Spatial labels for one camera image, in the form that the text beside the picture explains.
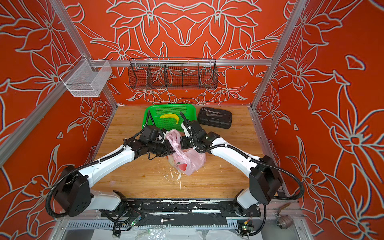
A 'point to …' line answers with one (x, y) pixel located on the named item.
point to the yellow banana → (169, 115)
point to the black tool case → (215, 117)
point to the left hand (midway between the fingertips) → (177, 149)
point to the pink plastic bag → (185, 161)
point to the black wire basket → (172, 73)
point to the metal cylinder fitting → (284, 222)
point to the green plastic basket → (153, 112)
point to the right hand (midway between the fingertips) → (178, 141)
